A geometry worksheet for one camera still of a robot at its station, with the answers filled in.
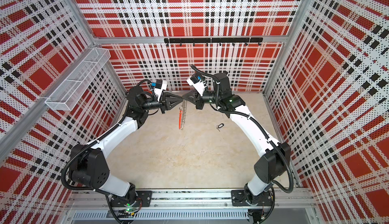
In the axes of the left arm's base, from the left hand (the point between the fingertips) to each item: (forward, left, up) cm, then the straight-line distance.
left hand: (181, 100), depth 70 cm
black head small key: (+8, -21, -34) cm, 41 cm away
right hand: (-1, -2, +3) cm, 3 cm away
